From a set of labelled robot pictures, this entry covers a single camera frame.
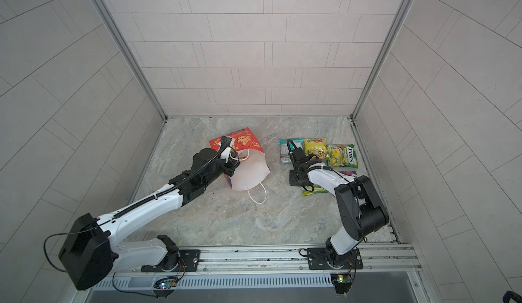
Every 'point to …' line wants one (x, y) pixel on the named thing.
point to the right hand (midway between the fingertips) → (296, 179)
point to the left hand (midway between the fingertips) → (240, 151)
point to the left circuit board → (166, 282)
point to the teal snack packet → (284, 149)
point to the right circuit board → (342, 282)
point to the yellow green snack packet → (317, 147)
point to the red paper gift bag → (253, 167)
